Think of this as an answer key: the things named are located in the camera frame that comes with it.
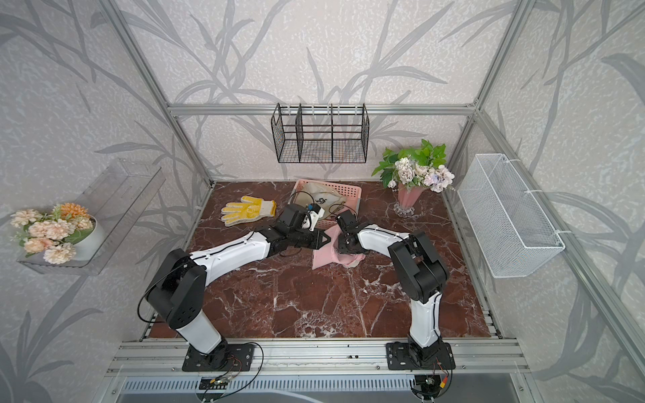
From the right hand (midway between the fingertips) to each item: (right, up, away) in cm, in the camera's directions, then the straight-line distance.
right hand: (345, 245), depth 99 cm
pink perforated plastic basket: (+4, +20, +13) cm, 24 cm away
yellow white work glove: (-42, +14, +10) cm, 45 cm away
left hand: (-6, +5, -13) cm, 15 cm away
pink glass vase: (+25, +19, +1) cm, 31 cm away
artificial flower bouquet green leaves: (+26, +30, -13) cm, 42 cm away
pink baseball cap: (-7, -1, -13) cm, 14 cm away
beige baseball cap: (-7, +19, +5) cm, 21 cm away
